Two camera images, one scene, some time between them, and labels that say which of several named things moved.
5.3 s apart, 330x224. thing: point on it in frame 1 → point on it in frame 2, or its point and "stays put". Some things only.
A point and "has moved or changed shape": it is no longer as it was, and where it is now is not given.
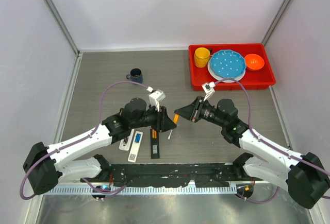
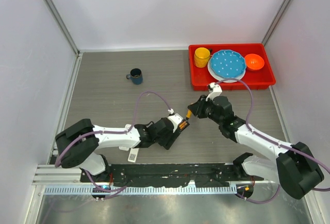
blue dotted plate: (227, 63) stays put
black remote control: (154, 145) → (183, 124)
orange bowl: (253, 62) stays put
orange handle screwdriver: (175, 120) has moved or changed shape
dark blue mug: (135, 75) stays put
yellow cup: (201, 55) stays put
